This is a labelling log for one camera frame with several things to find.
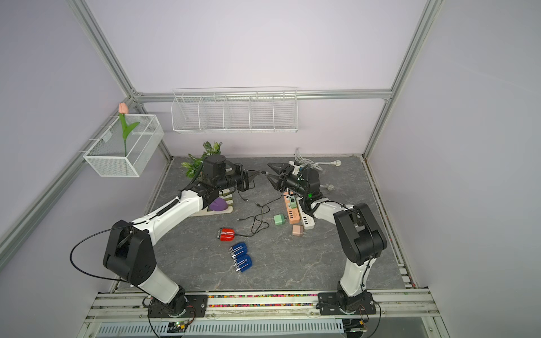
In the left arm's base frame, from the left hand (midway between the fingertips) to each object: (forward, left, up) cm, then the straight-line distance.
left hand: (262, 168), depth 79 cm
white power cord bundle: (+26, -21, -24) cm, 41 cm away
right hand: (+1, -1, -1) cm, 2 cm away
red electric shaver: (-14, +17, -25) cm, 34 cm away
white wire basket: (+8, +58, +4) cm, 58 cm away
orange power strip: (-7, -12, -24) cm, 28 cm away
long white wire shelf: (+36, +15, +2) cm, 40 cm away
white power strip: (-11, -18, -24) cm, 32 cm away
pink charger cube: (-15, -13, -25) cm, 32 cm away
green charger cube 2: (-8, -6, -26) cm, 28 cm away
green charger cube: (-4, -13, -22) cm, 25 cm away
